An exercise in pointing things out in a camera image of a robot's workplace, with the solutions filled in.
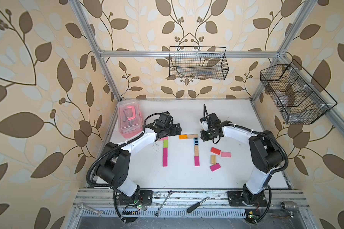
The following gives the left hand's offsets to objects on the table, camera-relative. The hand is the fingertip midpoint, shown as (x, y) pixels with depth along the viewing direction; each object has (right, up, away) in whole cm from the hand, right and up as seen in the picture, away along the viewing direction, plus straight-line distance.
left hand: (174, 128), depth 88 cm
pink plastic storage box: (-30, +5, +6) cm, 31 cm away
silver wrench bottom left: (-47, -38, -16) cm, 63 cm away
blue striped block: (+15, -10, +8) cm, 19 cm away
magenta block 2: (-6, -20, -2) cm, 20 cm away
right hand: (+19, -7, +7) cm, 21 cm away
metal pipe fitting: (+57, -36, -19) cm, 70 cm away
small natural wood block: (+24, -19, -2) cm, 31 cm away
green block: (-6, -11, +7) cm, 15 cm away
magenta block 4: (+25, -23, -4) cm, 34 cm away
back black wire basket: (+21, +44, +8) cm, 50 cm away
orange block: (+6, -7, +8) cm, 12 cm away
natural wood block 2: (+14, -14, +3) cm, 20 cm away
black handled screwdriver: (+9, -38, -18) cm, 43 cm away
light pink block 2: (+32, -16, +1) cm, 36 cm away
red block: (+27, -15, +3) cm, 31 cm away
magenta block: (-6, -15, +3) cm, 17 cm away
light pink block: (-5, -3, -20) cm, 21 cm away
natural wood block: (+12, -6, +9) cm, 16 cm away
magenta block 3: (+14, -20, -2) cm, 25 cm away
